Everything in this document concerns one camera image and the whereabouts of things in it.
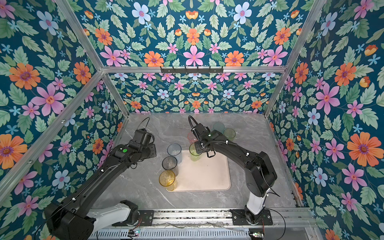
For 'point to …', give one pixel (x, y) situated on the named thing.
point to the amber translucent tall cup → (167, 178)
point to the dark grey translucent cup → (170, 163)
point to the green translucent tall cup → (194, 156)
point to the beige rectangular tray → (209, 174)
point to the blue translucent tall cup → (175, 150)
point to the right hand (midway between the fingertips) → (201, 146)
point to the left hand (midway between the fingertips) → (155, 147)
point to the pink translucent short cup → (192, 138)
